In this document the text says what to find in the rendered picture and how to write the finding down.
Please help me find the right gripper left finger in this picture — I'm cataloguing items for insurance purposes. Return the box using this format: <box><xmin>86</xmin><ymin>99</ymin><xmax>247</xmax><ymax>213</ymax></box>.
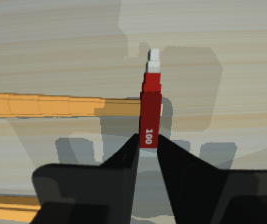
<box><xmin>32</xmin><ymin>133</ymin><xmax>140</xmax><ymax>224</ymax></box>

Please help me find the hammer with wooden handle and red head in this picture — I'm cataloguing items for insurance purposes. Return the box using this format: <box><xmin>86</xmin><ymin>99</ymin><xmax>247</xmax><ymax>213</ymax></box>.
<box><xmin>0</xmin><ymin>49</ymin><xmax>163</xmax><ymax>157</ymax></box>

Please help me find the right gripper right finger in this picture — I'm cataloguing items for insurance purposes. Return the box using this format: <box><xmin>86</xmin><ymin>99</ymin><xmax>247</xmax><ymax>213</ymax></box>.
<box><xmin>157</xmin><ymin>134</ymin><xmax>267</xmax><ymax>224</ymax></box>

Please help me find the wooden hammer with grey head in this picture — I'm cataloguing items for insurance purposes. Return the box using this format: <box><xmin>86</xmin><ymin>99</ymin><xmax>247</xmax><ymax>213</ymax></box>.
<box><xmin>0</xmin><ymin>196</ymin><xmax>41</xmax><ymax>222</ymax></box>

